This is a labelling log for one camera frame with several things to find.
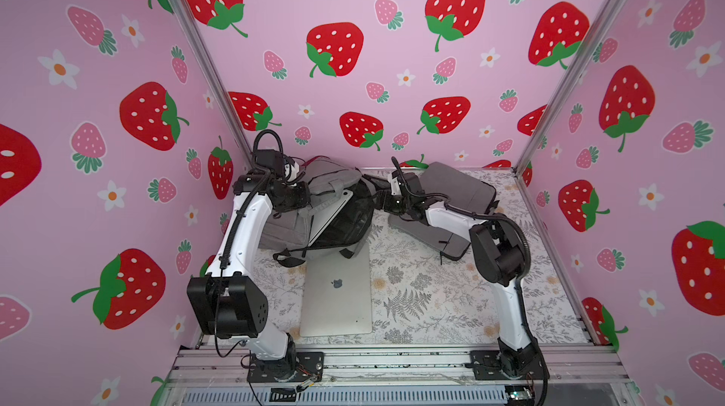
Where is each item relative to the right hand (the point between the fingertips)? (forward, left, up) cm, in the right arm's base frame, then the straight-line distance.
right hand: (367, 204), depth 96 cm
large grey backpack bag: (-17, +22, +7) cm, 28 cm away
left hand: (-8, +16, +12) cm, 21 cm away
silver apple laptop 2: (-28, +8, -11) cm, 31 cm away
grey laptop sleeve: (+19, -37, -11) cm, 43 cm away
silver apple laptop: (-6, +15, -2) cm, 16 cm away
